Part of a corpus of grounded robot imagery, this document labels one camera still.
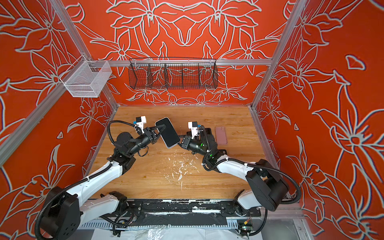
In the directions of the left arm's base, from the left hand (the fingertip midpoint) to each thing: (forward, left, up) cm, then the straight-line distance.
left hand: (165, 126), depth 70 cm
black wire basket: (+46, +2, 0) cm, 46 cm away
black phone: (-3, -2, -2) cm, 4 cm away
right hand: (-5, -2, -4) cm, 7 cm away
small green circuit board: (-36, -40, -31) cm, 62 cm away
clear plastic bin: (+34, +56, +2) cm, 65 cm away
